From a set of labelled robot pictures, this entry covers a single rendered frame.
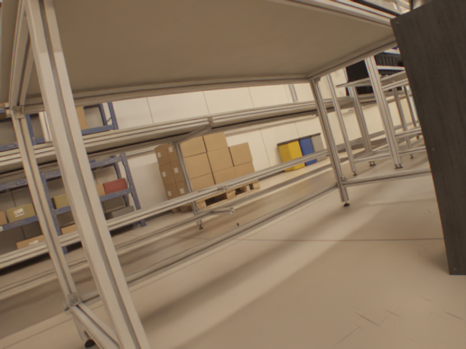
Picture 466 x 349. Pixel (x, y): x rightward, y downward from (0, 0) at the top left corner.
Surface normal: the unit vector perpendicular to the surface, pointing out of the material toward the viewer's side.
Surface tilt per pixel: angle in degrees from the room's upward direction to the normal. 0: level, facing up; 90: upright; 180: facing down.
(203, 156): 90
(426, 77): 90
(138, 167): 90
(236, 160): 90
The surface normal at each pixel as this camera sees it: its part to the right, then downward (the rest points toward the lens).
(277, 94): 0.63, -0.14
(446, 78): -0.70, 0.24
